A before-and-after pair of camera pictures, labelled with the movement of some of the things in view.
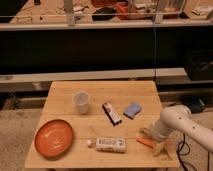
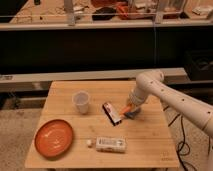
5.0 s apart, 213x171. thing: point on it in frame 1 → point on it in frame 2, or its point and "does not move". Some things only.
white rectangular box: [111, 144] does not move
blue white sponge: [132, 110] does not move
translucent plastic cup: [81, 100] does not move
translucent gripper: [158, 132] → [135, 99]
